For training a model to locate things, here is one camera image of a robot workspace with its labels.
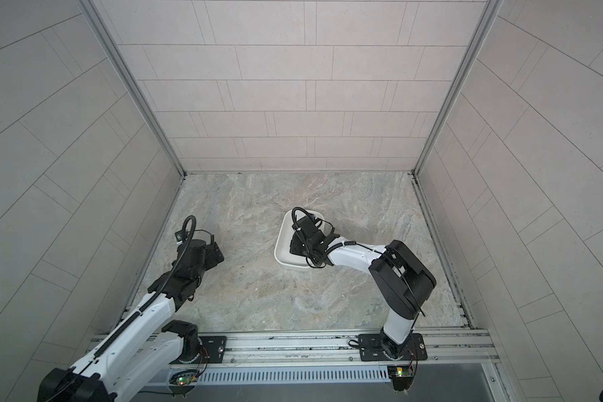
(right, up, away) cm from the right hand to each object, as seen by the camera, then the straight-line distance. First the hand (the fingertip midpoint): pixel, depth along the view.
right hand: (290, 247), depth 89 cm
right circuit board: (+33, -30, -19) cm, 49 cm away
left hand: (-26, +1, -4) cm, 26 cm away
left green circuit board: (-25, -29, -25) cm, 45 cm away
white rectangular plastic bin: (-3, +1, +2) cm, 4 cm away
